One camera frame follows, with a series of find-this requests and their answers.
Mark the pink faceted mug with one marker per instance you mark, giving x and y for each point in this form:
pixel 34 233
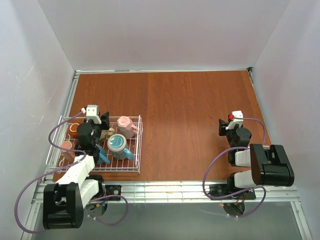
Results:
pixel 126 127

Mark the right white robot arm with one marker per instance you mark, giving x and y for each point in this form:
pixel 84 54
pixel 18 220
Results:
pixel 269 165

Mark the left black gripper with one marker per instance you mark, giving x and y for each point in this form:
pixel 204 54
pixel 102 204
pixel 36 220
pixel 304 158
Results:
pixel 104 120

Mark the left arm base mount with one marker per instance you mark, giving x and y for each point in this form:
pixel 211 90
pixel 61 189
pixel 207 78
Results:
pixel 99 208

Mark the orange brown mug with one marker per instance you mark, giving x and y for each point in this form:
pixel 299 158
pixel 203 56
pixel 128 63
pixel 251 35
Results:
pixel 72 130

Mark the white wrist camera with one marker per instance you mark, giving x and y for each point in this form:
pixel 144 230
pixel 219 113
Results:
pixel 235 118
pixel 92 113

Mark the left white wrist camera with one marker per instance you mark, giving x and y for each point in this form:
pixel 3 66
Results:
pixel 92 113

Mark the aluminium front rail frame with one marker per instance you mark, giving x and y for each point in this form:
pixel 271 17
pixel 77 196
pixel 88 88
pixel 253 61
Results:
pixel 147 192

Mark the aluminium left rail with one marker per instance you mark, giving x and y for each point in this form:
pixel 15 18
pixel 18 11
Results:
pixel 71 95

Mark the white wire dish rack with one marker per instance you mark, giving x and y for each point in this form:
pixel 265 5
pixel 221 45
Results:
pixel 117 166

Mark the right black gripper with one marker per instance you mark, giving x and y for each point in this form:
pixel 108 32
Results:
pixel 222 127

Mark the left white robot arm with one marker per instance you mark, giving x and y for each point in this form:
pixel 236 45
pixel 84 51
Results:
pixel 64 201

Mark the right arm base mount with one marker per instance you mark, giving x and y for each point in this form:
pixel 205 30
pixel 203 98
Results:
pixel 237 204

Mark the blue bear mug yellow inside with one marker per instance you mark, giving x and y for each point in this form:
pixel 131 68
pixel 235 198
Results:
pixel 118 147

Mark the beige round mug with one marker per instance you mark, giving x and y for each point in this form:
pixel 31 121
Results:
pixel 105 134

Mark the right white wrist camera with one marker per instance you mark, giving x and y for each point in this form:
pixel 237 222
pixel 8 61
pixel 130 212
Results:
pixel 235 118

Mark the light blue mug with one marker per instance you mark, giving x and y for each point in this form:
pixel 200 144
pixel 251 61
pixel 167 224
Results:
pixel 103 157

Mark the salmon pink cup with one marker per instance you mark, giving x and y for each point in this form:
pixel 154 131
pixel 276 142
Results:
pixel 67 147

